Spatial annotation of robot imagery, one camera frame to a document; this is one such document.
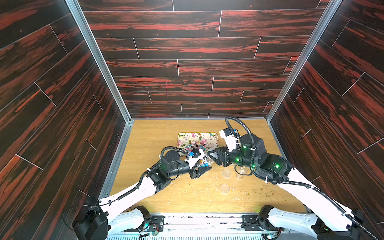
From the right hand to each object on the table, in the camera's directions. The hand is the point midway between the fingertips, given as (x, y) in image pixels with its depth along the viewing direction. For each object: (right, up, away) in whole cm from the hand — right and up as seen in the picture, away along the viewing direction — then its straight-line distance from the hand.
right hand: (214, 148), depth 66 cm
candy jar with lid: (-3, -6, +2) cm, 7 cm away
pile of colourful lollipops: (-10, -3, +36) cm, 38 cm away
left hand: (-2, -7, +3) cm, 8 cm away
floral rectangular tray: (0, +1, +40) cm, 40 cm away
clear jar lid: (+9, -25, +20) cm, 34 cm away
